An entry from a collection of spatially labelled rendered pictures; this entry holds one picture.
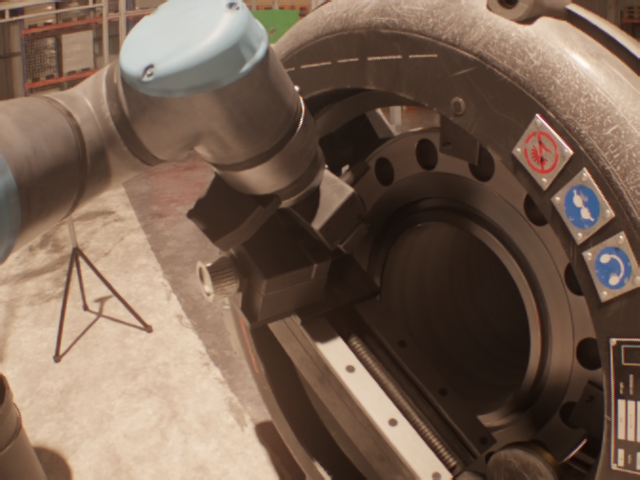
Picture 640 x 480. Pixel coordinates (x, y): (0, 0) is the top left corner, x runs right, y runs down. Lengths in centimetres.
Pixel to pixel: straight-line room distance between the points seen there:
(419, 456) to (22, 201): 40
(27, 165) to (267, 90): 16
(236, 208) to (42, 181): 21
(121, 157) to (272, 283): 21
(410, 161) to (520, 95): 28
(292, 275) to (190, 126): 22
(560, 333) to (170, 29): 42
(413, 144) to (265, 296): 23
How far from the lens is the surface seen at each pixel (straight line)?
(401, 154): 55
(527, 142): 29
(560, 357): 48
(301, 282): 48
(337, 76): 41
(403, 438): 47
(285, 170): 37
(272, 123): 33
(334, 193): 42
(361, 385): 49
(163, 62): 28
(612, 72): 29
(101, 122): 32
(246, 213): 40
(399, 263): 63
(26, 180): 25
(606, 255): 28
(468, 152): 47
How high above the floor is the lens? 89
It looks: 21 degrees down
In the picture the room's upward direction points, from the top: 3 degrees counter-clockwise
